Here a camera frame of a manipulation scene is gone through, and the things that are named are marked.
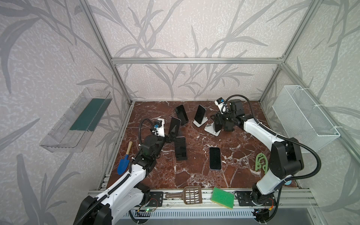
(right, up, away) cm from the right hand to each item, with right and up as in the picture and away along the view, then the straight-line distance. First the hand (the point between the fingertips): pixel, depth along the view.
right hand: (214, 112), depth 91 cm
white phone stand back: (-6, -6, +12) cm, 14 cm away
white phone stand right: (-2, -11, +7) cm, 13 cm away
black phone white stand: (+3, -9, +3) cm, 10 cm away
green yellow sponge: (+1, -45, -18) cm, 48 cm away
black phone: (0, -30, -2) cm, 30 cm away
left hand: (-28, -7, -13) cm, 31 cm away
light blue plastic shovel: (+40, -40, -12) cm, 57 cm away
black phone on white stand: (-9, -1, +8) cm, 12 cm away
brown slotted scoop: (-15, -45, -15) cm, 50 cm away
